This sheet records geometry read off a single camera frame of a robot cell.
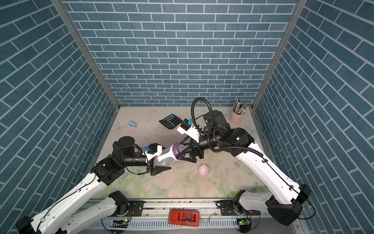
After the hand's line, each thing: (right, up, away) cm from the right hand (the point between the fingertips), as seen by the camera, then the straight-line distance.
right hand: (182, 150), depth 58 cm
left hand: (-5, -5, +5) cm, 9 cm away
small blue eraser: (-41, +9, +50) cm, 66 cm away
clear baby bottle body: (-7, -6, +5) cm, 11 cm away
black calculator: (-13, +11, +51) cm, 53 cm away
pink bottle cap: (+10, -17, +25) cm, 32 cm away
